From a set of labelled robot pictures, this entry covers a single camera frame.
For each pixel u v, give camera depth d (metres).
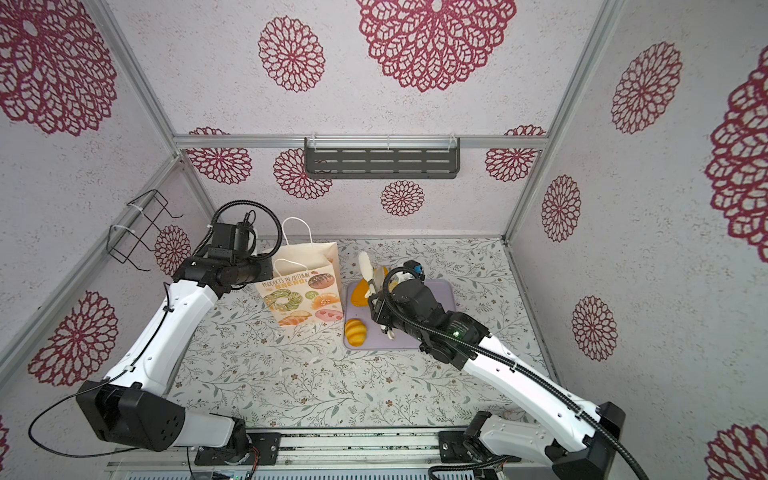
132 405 0.39
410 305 0.49
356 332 0.91
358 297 1.01
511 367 0.43
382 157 0.95
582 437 0.38
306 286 0.82
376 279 0.71
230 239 0.58
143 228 0.80
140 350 0.43
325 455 0.73
